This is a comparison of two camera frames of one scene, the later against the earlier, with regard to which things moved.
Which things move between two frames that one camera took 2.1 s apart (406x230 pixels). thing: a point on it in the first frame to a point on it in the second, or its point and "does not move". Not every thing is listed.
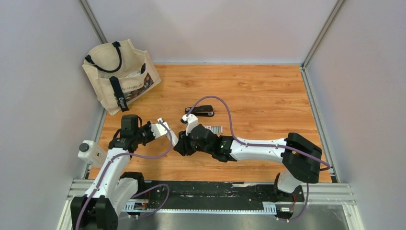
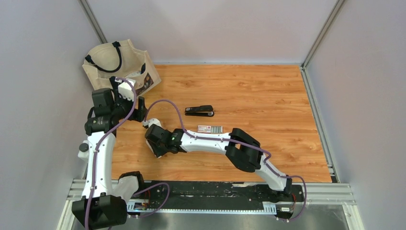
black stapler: (202, 110) does not move
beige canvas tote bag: (121, 73) does not move
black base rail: (213, 197) does not move
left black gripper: (147, 126) to (139, 115)
